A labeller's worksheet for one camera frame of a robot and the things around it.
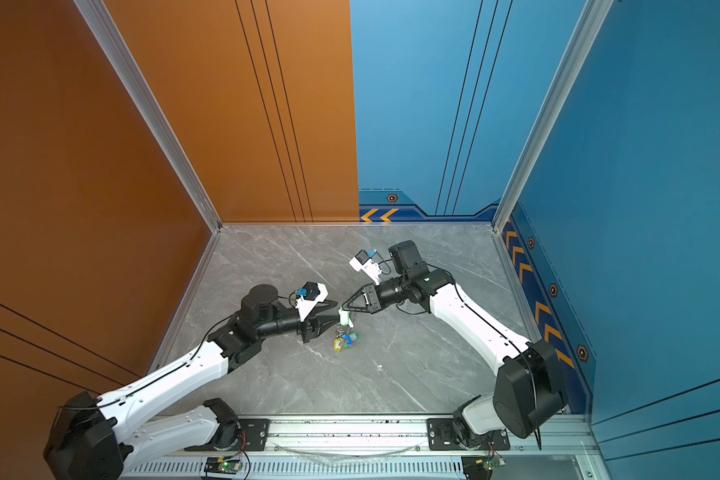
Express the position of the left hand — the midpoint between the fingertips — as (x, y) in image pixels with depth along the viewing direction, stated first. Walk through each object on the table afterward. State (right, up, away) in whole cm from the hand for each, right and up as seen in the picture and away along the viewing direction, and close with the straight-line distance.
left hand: (338, 308), depth 73 cm
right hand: (+2, 0, -3) cm, 3 cm away
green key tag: (+2, -1, -3) cm, 4 cm away
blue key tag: (+2, -8, +1) cm, 8 cm away
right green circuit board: (+36, -36, -3) cm, 51 cm away
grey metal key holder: (+1, -6, +1) cm, 6 cm away
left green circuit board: (-28, -37, -2) cm, 47 cm away
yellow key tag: (-1, -10, +2) cm, 10 cm away
